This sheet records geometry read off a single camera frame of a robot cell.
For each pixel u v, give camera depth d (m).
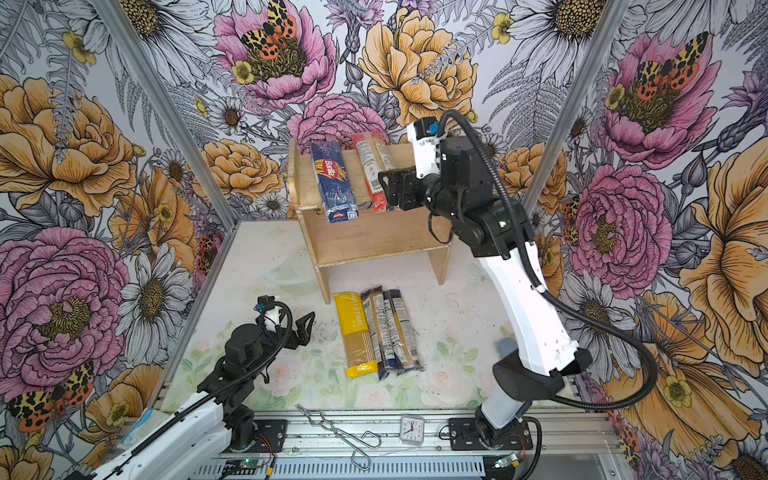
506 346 0.87
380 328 0.89
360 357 0.85
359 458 0.72
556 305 0.39
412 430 0.74
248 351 0.64
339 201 0.61
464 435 0.74
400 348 0.86
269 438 0.74
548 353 0.40
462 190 0.40
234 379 0.55
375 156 0.72
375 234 0.91
